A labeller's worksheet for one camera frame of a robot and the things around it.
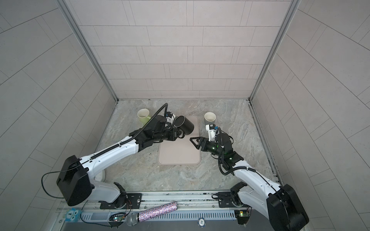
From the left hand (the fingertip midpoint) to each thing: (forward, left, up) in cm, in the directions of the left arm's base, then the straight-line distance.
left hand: (183, 131), depth 78 cm
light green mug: (+18, +28, -9) cm, 35 cm away
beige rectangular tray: (-4, +1, -17) cm, 17 cm away
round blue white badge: (-39, -9, -16) cm, 43 cm away
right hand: (-5, -6, -2) cm, 8 cm away
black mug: (+1, -1, +4) cm, 4 cm away
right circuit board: (-36, -29, -17) cm, 50 cm away
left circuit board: (-37, +29, -14) cm, 49 cm away
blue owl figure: (-36, +50, -15) cm, 64 cm away
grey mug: (+16, -17, -9) cm, 25 cm away
